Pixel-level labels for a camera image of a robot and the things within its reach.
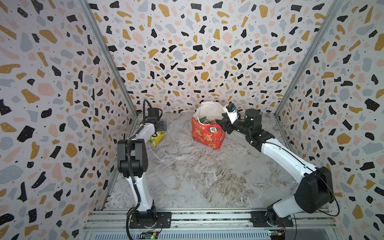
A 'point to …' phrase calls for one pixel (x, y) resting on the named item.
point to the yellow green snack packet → (154, 140)
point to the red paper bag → (205, 128)
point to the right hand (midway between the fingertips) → (221, 117)
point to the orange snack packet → (214, 122)
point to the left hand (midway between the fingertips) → (157, 125)
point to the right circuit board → (277, 234)
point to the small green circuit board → (149, 235)
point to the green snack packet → (204, 120)
